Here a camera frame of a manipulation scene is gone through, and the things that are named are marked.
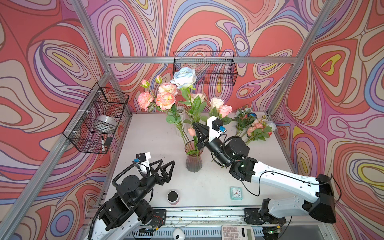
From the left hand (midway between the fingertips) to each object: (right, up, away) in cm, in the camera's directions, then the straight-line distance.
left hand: (170, 162), depth 64 cm
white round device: (+3, -34, +3) cm, 34 cm away
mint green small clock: (+33, -21, +16) cm, 42 cm away
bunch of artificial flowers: (+54, +14, +38) cm, 67 cm away
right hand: (+10, +16, -5) cm, 19 cm away
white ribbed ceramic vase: (+5, +14, +11) cm, 19 cm away
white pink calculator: (+30, -34, +4) cm, 46 cm away
